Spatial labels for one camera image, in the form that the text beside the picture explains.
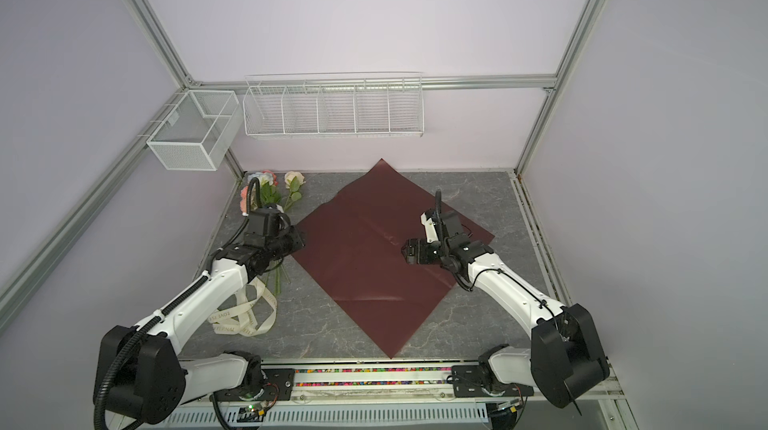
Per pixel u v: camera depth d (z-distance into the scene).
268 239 0.65
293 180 1.12
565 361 0.41
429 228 0.77
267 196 1.10
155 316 0.44
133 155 0.73
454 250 0.64
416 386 0.75
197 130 0.97
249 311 0.85
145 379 0.40
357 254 0.99
